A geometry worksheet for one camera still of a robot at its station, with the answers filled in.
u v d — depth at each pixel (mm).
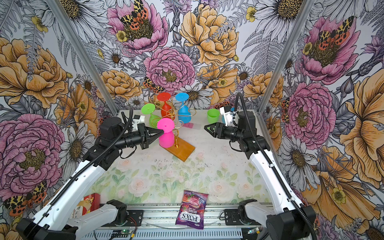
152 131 641
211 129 715
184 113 870
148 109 779
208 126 677
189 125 1113
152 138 613
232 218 738
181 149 982
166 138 718
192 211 745
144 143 600
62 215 398
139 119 647
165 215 763
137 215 753
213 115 1017
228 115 649
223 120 639
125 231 710
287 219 369
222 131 617
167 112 778
